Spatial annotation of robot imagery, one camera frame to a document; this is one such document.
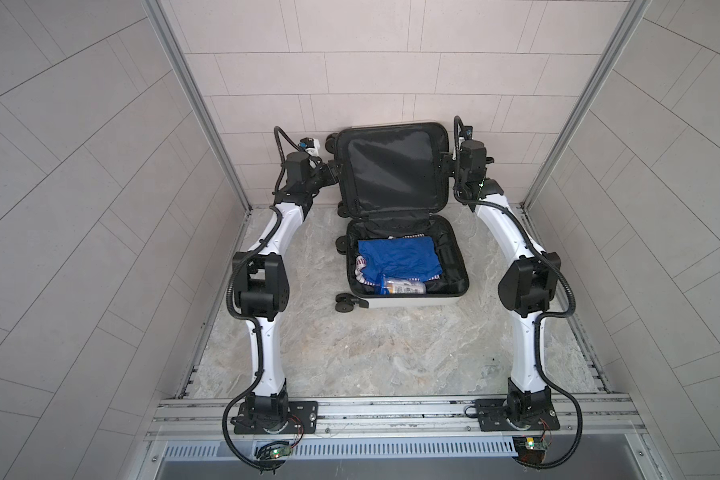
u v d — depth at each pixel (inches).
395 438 27.0
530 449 26.8
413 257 37.5
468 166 27.2
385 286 33.2
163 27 28.6
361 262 36.9
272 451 25.7
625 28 28.6
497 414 28.0
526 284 22.0
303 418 27.9
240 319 19.5
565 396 25.0
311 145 31.6
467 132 29.7
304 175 28.4
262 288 21.6
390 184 39.2
